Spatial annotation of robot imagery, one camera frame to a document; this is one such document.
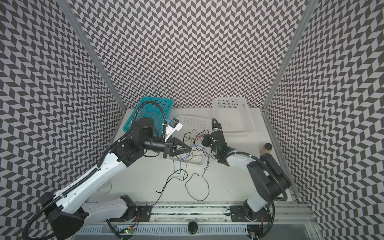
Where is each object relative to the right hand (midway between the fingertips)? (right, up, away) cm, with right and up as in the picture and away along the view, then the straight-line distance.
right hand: (205, 134), depth 91 cm
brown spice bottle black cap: (+37, -8, -2) cm, 38 cm away
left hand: (-8, -4, -34) cm, 35 cm away
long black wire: (-12, -28, -6) cm, 31 cm away
